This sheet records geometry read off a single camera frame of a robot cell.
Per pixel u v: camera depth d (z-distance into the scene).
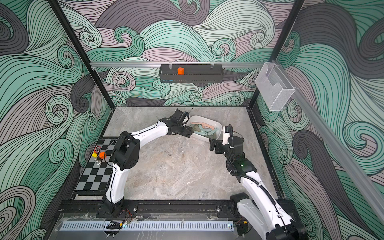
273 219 0.40
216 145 0.70
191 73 0.95
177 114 0.78
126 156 0.55
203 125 1.06
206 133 1.00
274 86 0.75
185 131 0.88
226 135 0.70
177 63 0.94
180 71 0.90
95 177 0.80
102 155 0.86
